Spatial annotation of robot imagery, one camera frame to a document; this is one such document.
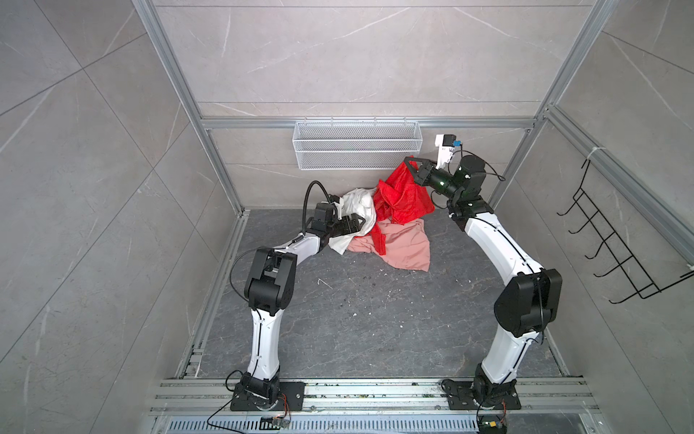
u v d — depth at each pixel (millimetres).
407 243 991
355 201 987
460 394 730
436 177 696
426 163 708
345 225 901
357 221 922
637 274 604
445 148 686
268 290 572
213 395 748
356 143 980
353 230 903
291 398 734
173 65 769
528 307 487
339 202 930
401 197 798
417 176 702
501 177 1106
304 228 747
